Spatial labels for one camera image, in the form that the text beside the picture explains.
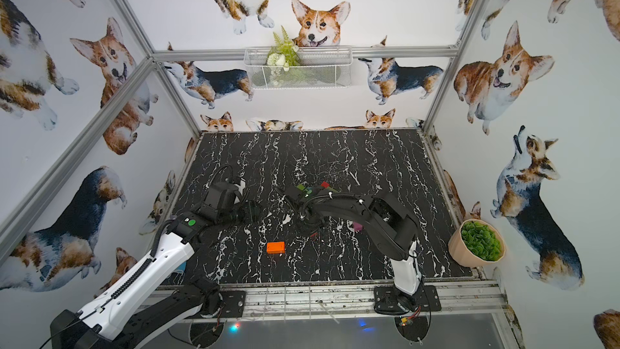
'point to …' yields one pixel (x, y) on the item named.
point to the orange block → (275, 247)
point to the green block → (301, 187)
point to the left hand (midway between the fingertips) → (260, 204)
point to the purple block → (357, 227)
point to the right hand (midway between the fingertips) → (308, 229)
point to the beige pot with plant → (476, 243)
